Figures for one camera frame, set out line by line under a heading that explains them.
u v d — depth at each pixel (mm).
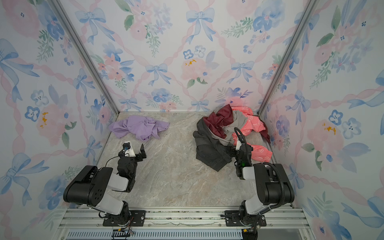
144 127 1057
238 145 832
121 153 811
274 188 449
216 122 970
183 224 732
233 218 732
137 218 737
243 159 727
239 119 957
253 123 1059
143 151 837
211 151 925
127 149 752
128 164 694
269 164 505
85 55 859
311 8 690
